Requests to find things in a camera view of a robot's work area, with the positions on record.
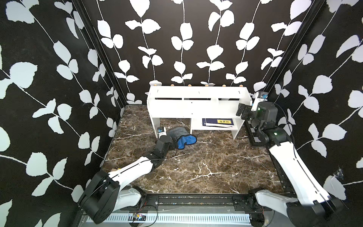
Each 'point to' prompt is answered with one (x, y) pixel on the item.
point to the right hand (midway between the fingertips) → (246, 102)
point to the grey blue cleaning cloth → (183, 136)
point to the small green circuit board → (139, 217)
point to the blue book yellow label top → (221, 122)
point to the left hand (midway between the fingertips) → (172, 136)
